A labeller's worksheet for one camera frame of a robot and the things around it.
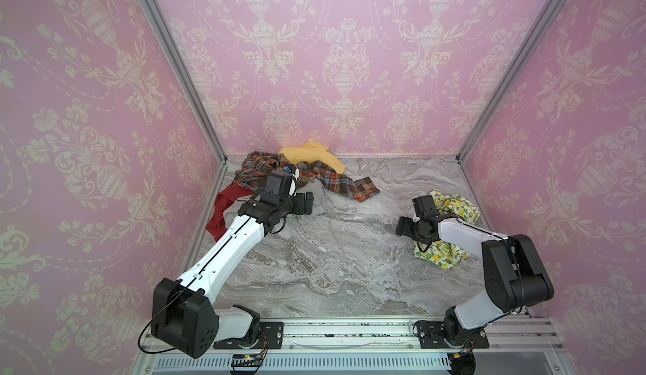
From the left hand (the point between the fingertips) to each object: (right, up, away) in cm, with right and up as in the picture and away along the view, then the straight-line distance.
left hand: (302, 198), depth 82 cm
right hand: (+38, -13, +13) cm, 43 cm away
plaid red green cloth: (-23, +12, +27) cm, 37 cm away
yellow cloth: (0, +20, +35) cm, 40 cm away
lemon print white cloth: (+50, -21, +8) cm, 55 cm away
